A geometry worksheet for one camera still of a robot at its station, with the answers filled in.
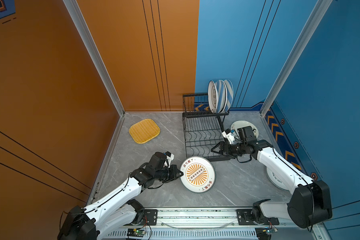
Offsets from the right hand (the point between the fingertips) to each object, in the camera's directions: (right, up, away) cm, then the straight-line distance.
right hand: (215, 151), depth 79 cm
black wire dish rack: (-3, +10, +26) cm, 28 cm away
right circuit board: (+22, -37, -9) cm, 44 cm away
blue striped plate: (+5, +32, +6) cm, 33 cm away
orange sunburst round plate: (-9, -12, -1) cm, 15 cm away
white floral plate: (+28, +15, +30) cm, 44 cm away
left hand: (-17, -11, -3) cm, 20 cm away
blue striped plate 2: (+10, +31, +4) cm, 33 cm away
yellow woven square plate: (-46, +10, +29) cm, 56 cm away
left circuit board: (-40, -37, -9) cm, 55 cm away
